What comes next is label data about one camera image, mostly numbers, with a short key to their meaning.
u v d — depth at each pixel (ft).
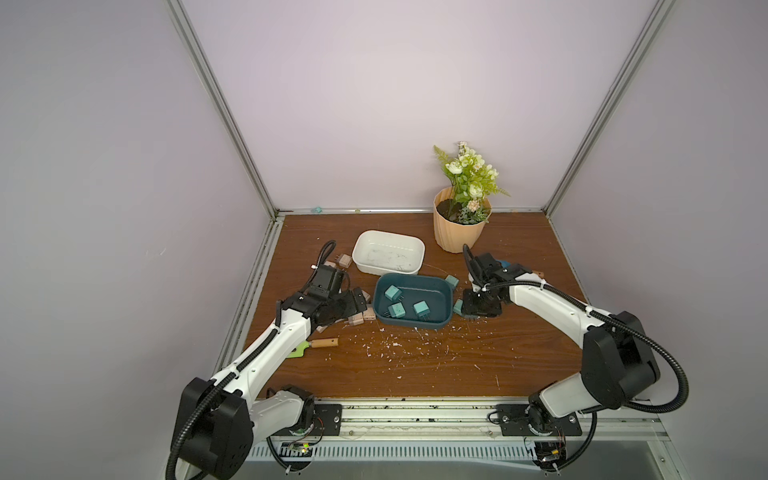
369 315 2.95
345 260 3.39
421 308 2.95
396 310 2.95
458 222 3.17
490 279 2.10
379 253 3.51
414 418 2.44
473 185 2.90
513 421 2.38
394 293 3.10
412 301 3.05
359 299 2.49
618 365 1.41
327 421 2.40
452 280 3.18
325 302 2.06
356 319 2.94
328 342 2.79
